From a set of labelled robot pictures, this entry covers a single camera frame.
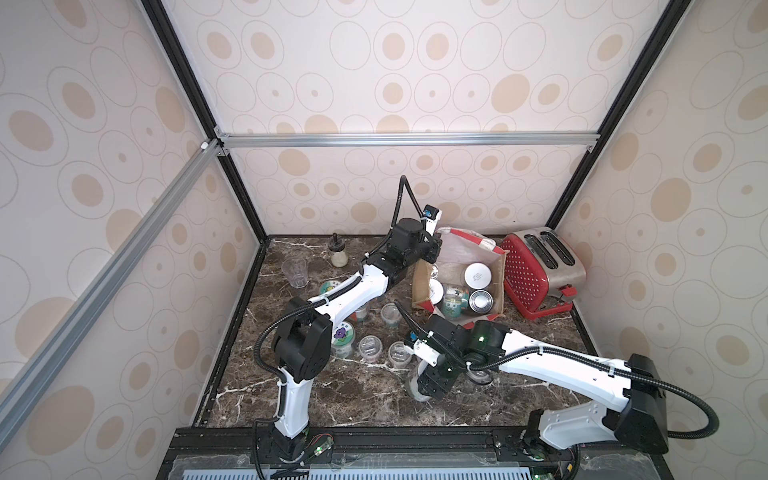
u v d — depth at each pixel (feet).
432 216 2.35
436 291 3.01
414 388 2.39
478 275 3.02
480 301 3.02
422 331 1.85
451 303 2.89
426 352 1.99
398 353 2.73
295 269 3.49
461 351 1.76
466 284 3.03
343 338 2.74
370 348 2.75
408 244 2.10
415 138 2.97
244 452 2.39
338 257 3.56
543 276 2.82
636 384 1.35
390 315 3.07
